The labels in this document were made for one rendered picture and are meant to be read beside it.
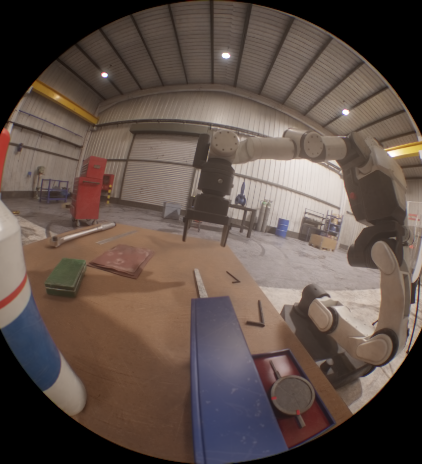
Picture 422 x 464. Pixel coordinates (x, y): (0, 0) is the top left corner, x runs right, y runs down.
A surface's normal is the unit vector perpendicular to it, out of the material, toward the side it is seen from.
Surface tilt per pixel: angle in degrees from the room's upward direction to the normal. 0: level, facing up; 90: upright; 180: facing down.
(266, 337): 0
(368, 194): 100
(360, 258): 112
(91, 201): 90
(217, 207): 90
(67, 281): 0
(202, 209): 90
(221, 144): 90
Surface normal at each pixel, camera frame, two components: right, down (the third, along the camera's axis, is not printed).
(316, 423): 0.19, -0.97
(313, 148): 0.11, 0.62
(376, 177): -1.00, -0.01
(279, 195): -0.01, 0.15
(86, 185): 0.84, 0.25
